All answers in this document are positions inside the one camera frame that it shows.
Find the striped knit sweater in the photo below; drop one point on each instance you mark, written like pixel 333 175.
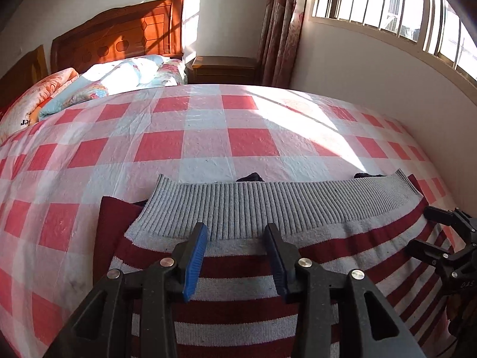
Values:
pixel 298 201

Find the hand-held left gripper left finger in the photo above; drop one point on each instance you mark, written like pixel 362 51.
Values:
pixel 195 257

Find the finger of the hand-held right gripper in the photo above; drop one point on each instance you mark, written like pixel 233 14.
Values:
pixel 425 250
pixel 443 216

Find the carved wooden headboard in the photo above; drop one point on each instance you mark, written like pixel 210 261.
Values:
pixel 111 33

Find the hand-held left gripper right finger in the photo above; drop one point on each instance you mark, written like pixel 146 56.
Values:
pixel 277 264

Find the pink floral quilt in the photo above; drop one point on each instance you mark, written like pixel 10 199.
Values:
pixel 29 104

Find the pink floral curtain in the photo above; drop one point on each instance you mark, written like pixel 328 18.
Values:
pixel 283 26

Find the pink checkered bed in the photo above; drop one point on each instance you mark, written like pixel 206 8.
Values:
pixel 167 145

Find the wooden nightstand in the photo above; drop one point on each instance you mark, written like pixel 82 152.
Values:
pixel 223 69

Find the plain dark wooden headboard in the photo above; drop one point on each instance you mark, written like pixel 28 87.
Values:
pixel 22 78

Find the light blue floral quilt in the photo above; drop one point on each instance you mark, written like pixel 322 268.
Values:
pixel 123 74

